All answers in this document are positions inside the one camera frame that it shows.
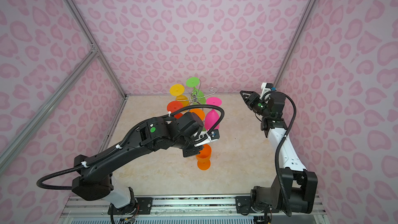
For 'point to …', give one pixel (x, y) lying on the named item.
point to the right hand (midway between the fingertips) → (242, 92)
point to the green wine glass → (193, 82)
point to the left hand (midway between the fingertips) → (203, 140)
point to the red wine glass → (174, 106)
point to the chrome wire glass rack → (195, 95)
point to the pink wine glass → (212, 116)
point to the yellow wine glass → (178, 90)
